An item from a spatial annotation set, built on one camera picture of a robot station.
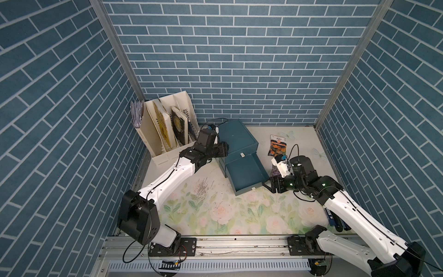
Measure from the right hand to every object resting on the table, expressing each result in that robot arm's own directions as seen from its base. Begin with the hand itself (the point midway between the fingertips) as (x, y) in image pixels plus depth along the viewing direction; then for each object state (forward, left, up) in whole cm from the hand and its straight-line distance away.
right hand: (269, 182), depth 75 cm
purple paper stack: (+29, +68, +13) cm, 75 cm away
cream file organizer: (+26, +64, +1) cm, 69 cm away
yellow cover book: (+28, +56, +4) cm, 62 cm away
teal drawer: (+9, +9, -10) cm, 17 cm away
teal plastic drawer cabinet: (+19, +13, +5) cm, 23 cm away
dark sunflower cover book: (+34, +50, -1) cm, 60 cm away
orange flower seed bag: (+36, -11, -17) cm, 41 cm away
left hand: (+15, +19, +4) cm, 24 cm away
